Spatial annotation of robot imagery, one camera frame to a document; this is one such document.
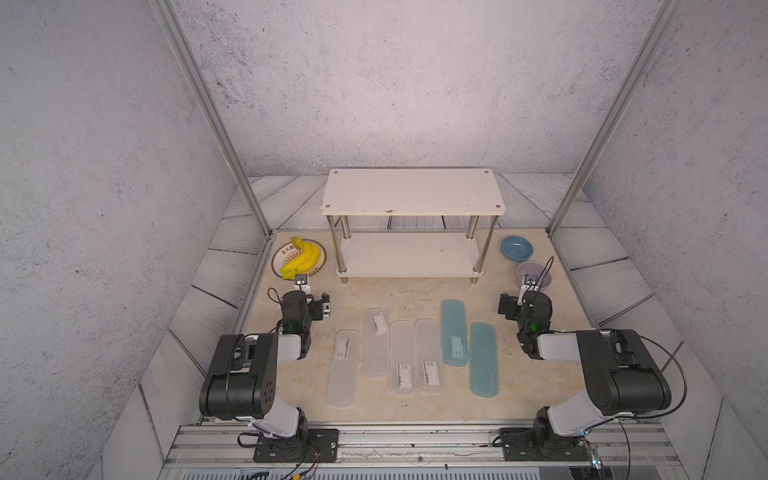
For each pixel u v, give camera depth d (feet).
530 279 2.70
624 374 1.50
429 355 2.93
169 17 2.30
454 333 2.99
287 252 3.76
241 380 1.48
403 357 2.85
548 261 3.76
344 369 2.79
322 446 2.38
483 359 2.85
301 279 2.71
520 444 2.38
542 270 3.53
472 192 2.75
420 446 2.45
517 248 3.67
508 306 2.84
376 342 2.93
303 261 3.43
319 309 2.79
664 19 2.33
